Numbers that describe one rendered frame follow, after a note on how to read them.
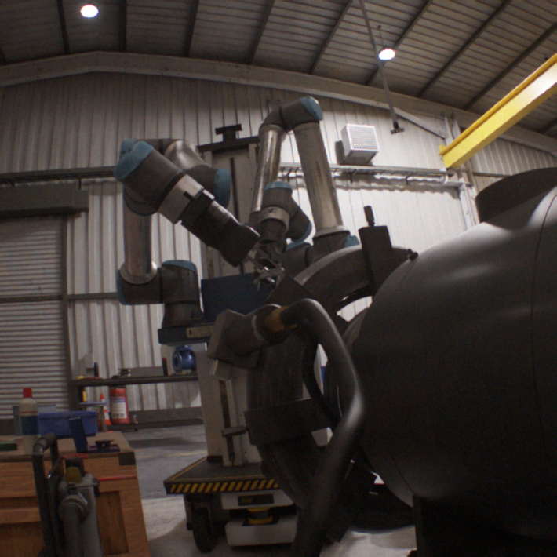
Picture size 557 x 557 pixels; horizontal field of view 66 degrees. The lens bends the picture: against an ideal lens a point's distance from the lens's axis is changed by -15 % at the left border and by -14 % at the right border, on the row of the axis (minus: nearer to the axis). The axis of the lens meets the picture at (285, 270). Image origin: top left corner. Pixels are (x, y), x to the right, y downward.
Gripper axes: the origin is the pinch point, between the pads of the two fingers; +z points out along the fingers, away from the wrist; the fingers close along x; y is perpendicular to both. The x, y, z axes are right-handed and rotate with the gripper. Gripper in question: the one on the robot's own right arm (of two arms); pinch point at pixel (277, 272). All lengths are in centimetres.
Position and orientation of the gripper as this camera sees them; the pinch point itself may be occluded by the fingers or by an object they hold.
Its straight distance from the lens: 92.5
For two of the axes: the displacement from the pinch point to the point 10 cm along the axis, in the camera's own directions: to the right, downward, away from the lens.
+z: 7.8, 6.1, 1.5
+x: -5.9, 7.9, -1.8
